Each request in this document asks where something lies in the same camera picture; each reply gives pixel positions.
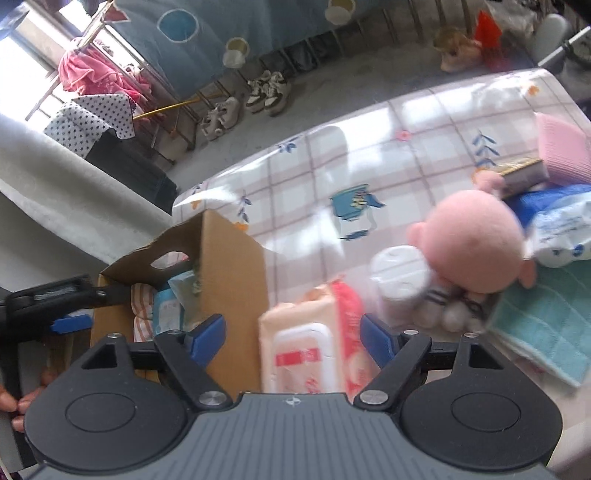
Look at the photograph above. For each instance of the pink plush toy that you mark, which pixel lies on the pink plush toy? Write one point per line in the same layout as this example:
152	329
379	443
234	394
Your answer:
471	244

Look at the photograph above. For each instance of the pink garment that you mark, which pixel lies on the pink garment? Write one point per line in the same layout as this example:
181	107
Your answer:
92	74

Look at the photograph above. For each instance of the white round wipes canister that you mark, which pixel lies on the white round wipes canister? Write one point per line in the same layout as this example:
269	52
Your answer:
401	281

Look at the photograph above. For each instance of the cardboard box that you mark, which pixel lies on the cardboard box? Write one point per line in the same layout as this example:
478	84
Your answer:
231	277

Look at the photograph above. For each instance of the person's left hand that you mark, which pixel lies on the person's left hand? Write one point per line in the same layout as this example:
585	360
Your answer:
11	406

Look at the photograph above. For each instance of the pink ribbed cloth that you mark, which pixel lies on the pink ribbed cloth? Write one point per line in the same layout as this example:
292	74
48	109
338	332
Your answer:
565	147

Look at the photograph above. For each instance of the red bag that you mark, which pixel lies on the red bag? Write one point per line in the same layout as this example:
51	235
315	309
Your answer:
488	27

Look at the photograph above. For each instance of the orange striped cloth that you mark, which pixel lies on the orange striped cloth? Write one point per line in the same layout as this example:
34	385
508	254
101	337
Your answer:
144	309

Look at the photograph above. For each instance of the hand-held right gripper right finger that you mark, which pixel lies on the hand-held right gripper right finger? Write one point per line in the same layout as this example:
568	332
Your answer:
376	339

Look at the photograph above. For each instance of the blue white tissue pack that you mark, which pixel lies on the blue white tissue pack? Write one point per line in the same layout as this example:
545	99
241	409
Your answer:
561	230

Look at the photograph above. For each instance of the yellow pole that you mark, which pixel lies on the yellow pole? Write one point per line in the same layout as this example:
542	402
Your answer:
171	107

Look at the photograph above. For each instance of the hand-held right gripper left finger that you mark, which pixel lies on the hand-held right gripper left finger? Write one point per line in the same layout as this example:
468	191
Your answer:
207	339

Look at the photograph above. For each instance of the small gold grey box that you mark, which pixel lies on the small gold grey box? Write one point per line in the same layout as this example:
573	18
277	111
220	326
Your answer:
524	173

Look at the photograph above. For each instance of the white padded cover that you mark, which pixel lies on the white padded cover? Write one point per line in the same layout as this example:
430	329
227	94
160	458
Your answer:
69	212

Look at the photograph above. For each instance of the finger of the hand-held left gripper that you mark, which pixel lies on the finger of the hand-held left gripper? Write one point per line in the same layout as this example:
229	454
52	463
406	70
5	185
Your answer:
71	324

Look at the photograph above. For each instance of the beige sandal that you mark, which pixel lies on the beige sandal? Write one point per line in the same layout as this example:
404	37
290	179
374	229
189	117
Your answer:
228	110
211	124

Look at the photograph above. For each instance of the brown plush toy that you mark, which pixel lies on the brown plush toy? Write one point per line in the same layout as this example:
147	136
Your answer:
455	48

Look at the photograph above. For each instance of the teal towel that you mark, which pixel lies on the teal towel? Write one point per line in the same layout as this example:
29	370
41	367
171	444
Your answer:
545	318

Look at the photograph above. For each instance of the peach wet wipes pack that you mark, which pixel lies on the peach wet wipes pack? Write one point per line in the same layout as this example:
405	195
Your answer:
314	337

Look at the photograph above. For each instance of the green white snack pouch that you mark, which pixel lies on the green white snack pouch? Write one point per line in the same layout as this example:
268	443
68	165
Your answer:
187	290

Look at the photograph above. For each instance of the blue patterned sheet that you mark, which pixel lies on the blue patterned sheet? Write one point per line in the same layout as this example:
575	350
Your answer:
207	32

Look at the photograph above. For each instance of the black bag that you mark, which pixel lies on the black bag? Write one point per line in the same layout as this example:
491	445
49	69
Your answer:
134	170

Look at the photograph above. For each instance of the grey chair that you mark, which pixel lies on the grey chair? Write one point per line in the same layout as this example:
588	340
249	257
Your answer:
549	39

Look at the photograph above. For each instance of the teal product box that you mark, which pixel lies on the teal product box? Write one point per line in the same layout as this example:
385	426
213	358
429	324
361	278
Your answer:
167	314

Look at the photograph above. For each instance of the white black sneaker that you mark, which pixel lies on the white black sneaker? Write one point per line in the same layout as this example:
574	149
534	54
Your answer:
256	92
277	94

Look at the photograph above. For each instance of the polka dot cloth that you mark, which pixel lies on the polka dot cloth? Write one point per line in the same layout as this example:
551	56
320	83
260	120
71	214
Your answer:
87	122

